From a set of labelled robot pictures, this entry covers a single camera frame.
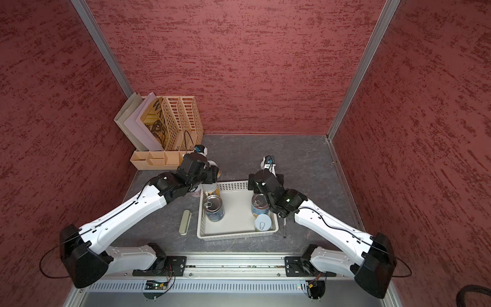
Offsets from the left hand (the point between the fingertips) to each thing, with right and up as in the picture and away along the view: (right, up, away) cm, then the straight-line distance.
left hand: (210, 172), depth 78 cm
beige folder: (-44, +23, +8) cm, 50 cm away
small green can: (+22, -22, +1) cm, 31 cm away
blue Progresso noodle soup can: (+21, -14, +2) cm, 25 cm away
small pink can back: (+23, +5, -13) cm, 27 cm away
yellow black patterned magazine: (-34, +26, +22) cm, 49 cm away
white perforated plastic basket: (+12, -23, +8) cm, 27 cm away
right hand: (+21, -3, 0) cm, 22 cm away
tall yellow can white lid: (0, -7, +3) cm, 8 cm away
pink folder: (-37, +22, +9) cm, 45 cm away
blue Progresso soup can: (+2, -15, +1) cm, 15 cm away
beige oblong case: (-12, -23, +5) cm, 26 cm away
